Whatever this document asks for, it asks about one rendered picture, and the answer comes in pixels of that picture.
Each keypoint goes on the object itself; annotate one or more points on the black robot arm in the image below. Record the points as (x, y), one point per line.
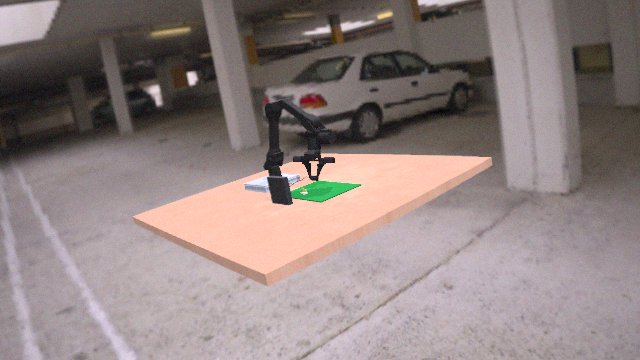
(321, 135)

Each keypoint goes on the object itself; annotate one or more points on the green circuit board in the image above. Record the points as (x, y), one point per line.
(320, 191)

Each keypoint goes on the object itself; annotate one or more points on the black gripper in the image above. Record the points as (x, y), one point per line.
(322, 161)

